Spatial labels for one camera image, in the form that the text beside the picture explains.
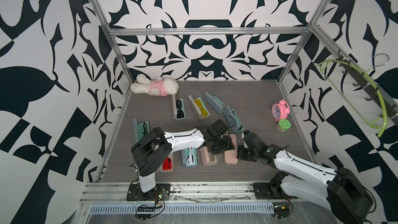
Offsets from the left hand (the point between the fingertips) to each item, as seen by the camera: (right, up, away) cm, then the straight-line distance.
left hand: (232, 146), depth 82 cm
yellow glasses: (-14, +16, +20) cm, 29 cm away
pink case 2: (-1, -5, -1) cm, 5 cm away
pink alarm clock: (+32, +18, +11) cm, 38 cm away
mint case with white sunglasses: (-24, -3, -2) cm, 25 cm away
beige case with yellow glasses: (-19, +19, +15) cm, 30 cm away
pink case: (-14, -3, -4) cm, 15 cm away
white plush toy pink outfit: (-45, +33, +23) cm, 60 cm away
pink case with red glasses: (-32, -6, +4) cm, 33 cm away
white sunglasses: (-21, -7, +1) cm, 22 cm away
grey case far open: (-6, +22, +18) cm, 29 cm away
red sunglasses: (-33, -9, -1) cm, 34 cm away
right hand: (+2, -3, +4) cm, 5 cm away
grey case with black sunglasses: (-32, +18, +13) cm, 39 cm away
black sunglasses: (-29, +16, +18) cm, 38 cm away
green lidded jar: (+32, +10, +10) cm, 35 cm away
